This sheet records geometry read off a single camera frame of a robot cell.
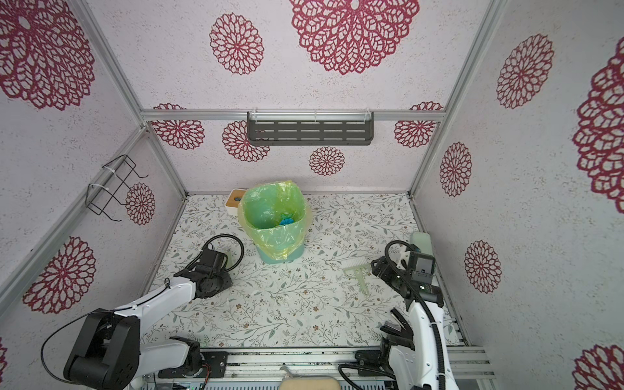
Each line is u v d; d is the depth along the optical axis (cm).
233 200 112
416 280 60
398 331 79
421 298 52
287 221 97
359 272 95
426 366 42
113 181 79
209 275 67
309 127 95
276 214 99
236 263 79
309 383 69
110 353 41
